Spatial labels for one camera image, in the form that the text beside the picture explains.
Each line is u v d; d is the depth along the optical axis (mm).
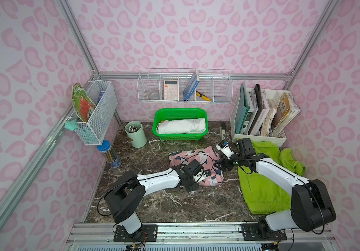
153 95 935
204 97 979
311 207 423
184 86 989
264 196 821
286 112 924
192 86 878
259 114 878
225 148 770
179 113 1182
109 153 859
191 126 1007
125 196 446
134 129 927
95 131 719
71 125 620
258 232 718
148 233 732
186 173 663
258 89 954
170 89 949
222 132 1097
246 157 678
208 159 959
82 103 751
